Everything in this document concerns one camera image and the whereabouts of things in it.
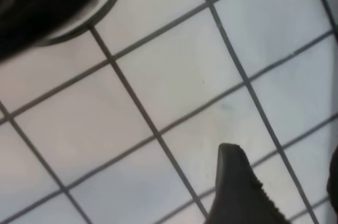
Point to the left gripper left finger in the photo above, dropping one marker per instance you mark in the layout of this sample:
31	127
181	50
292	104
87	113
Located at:
239	195

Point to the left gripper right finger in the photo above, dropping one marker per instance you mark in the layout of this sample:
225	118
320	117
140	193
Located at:
332	182

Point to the black mesh pen holder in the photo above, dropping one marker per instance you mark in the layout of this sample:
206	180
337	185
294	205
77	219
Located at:
26	23

